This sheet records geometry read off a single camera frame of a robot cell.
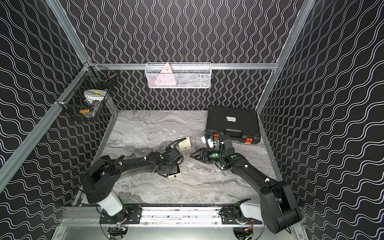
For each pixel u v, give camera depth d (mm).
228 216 738
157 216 762
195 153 754
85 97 821
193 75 1030
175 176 858
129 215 740
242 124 1043
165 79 890
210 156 717
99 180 455
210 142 762
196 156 778
